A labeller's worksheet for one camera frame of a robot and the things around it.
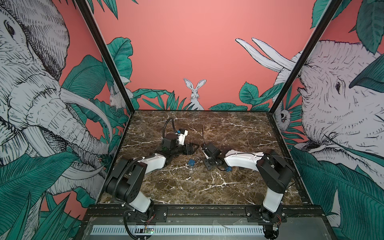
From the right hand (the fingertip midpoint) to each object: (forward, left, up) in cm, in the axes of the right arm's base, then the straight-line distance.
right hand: (205, 161), depth 92 cm
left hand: (+6, +6, +11) cm, 14 cm away
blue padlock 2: (-5, -15, -1) cm, 15 cm away
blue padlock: (-1, +9, -1) cm, 9 cm away
